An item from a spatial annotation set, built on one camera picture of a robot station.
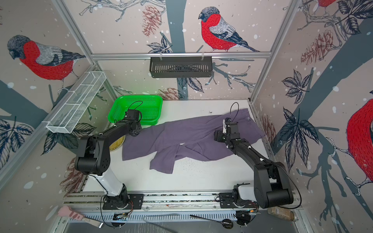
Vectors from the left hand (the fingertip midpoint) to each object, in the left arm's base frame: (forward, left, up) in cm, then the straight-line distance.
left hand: (137, 125), depth 97 cm
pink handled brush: (-48, +24, -4) cm, 54 cm away
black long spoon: (-53, -54, -4) cm, 76 cm away
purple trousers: (-10, -25, -6) cm, 28 cm away
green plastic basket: (+16, -6, +1) cm, 17 cm away
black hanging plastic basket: (+39, -29, +20) cm, 53 cm away
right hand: (-6, -56, +1) cm, 57 cm away
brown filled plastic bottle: (-49, -80, -1) cm, 94 cm away
